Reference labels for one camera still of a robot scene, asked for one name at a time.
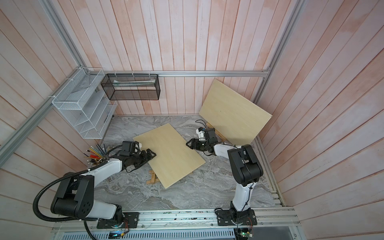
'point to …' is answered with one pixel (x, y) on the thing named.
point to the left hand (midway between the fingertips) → (152, 159)
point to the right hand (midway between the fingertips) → (190, 144)
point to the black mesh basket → (132, 86)
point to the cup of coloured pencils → (97, 155)
